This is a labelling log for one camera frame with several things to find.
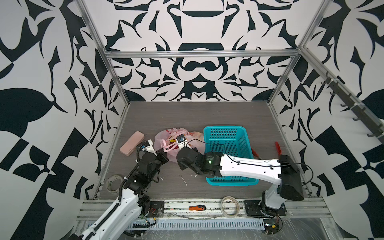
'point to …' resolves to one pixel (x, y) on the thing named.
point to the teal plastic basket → (230, 140)
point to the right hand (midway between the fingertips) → (179, 153)
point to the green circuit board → (271, 226)
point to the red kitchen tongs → (277, 146)
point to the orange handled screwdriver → (199, 207)
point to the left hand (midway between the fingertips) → (167, 145)
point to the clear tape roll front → (227, 215)
